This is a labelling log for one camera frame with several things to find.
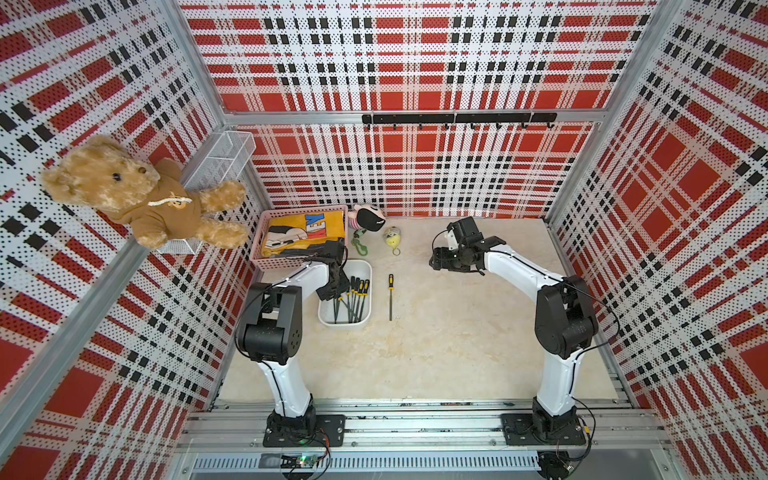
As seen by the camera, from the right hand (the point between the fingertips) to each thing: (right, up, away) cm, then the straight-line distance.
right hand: (442, 261), depth 94 cm
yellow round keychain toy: (-17, +9, +16) cm, 25 cm away
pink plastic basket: (-62, 0, +7) cm, 63 cm away
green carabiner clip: (-28, +4, +17) cm, 33 cm away
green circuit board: (-38, -47, -25) cm, 65 cm away
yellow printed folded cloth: (-51, +10, +13) cm, 54 cm away
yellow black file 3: (-31, -14, +2) cm, 34 cm away
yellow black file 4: (-35, -16, +1) cm, 38 cm away
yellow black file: (-17, -10, +7) cm, 21 cm away
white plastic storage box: (-30, -3, +10) cm, 31 cm away
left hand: (-33, -9, +4) cm, 35 cm away
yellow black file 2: (-29, -13, +4) cm, 32 cm away
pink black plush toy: (-26, +15, +14) cm, 33 cm away
